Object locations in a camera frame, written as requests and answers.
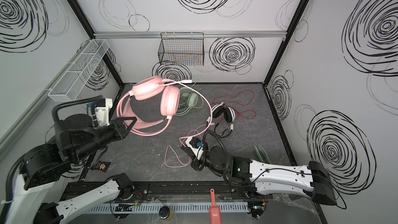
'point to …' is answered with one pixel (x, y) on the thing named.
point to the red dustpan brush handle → (214, 213)
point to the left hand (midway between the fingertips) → (138, 120)
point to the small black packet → (101, 165)
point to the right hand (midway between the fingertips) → (180, 149)
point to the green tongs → (262, 154)
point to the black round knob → (164, 212)
